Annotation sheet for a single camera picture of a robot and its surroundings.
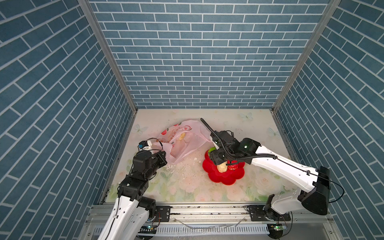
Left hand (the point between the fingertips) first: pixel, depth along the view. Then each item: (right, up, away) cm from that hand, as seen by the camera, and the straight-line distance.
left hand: (167, 151), depth 75 cm
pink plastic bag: (+4, +4, +25) cm, 26 cm away
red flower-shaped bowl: (+33, -17, +9) cm, 38 cm away
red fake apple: (+35, -11, +10) cm, 38 cm away
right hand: (+23, -1, 0) cm, 23 cm away
